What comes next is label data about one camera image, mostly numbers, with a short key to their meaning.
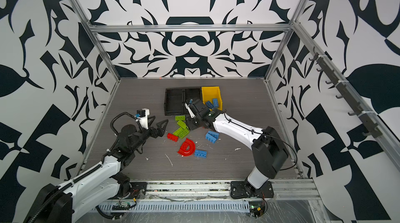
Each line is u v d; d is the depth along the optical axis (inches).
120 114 22.6
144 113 27.6
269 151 17.3
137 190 28.7
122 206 27.9
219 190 29.9
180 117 39.0
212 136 35.1
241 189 29.4
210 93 43.2
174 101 41.3
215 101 41.4
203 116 25.5
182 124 37.5
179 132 36.6
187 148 34.2
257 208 27.9
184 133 36.0
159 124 28.3
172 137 35.2
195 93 45.6
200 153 33.5
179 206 28.1
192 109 26.1
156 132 28.5
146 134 28.2
